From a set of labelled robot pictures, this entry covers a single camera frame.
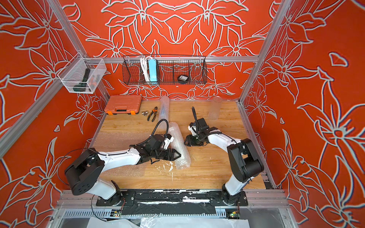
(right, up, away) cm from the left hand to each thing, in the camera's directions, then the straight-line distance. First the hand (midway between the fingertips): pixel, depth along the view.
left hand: (178, 155), depth 82 cm
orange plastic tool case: (-48, +33, +33) cm, 67 cm away
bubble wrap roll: (+3, -3, -4) cm, 6 cm away
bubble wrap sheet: (-43, +6, +13) cm, 45 cm away
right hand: (+4, +6, +6) cm, 9 cm away
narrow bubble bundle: (-11, +26, +21) cm, 35 cm away
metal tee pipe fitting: (-27, +25, +28) cm, 46 cm away
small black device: (+3, +49, +14) cm, 51 cm away
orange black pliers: (-20, +27, +29) cm, 44 cm away
